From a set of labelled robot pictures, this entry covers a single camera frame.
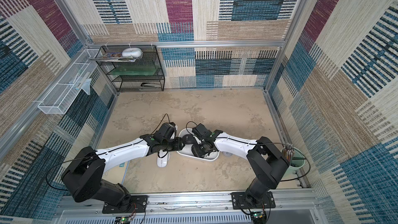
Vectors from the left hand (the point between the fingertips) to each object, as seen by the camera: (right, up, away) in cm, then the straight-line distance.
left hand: (183, 144), depth 87 cm
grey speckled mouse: (+24, -5, 0) cm, 25 cm away
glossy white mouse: (-8, -3, -14) cm, 17 cm away
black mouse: (+3, +2, +5) cm, 5 cm away
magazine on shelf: (-39, +49, +5) cm, 63 cm away
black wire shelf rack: (-40, +38, +32) cm, 63 cm away
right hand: (+8, -3, +1) cm, 9 cm away
